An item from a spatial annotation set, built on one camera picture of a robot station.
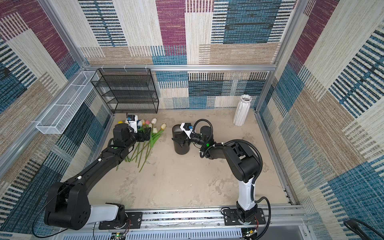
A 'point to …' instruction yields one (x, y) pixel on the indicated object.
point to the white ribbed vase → (243, 110)
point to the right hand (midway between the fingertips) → (176, 132)
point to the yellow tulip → (120, 122)
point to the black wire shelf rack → (127, 90)
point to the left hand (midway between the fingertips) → (143, 125)
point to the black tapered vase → (181, 140)
